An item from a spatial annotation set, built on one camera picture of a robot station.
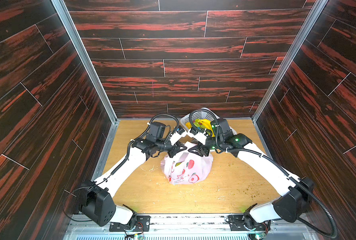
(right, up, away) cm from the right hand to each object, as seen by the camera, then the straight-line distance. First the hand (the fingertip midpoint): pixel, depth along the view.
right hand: (193, 143), depth 76 cm
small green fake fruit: (-8, -12, +4) cm, 15 cm away
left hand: (-4, -2, -1) cm, 5 cm away
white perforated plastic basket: (+14, +21, +39) cm, 46 cm away
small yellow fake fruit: (0, +11, +31) cm, 33 cm away
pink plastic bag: (-3, -13, +2) cm, 14 cm away
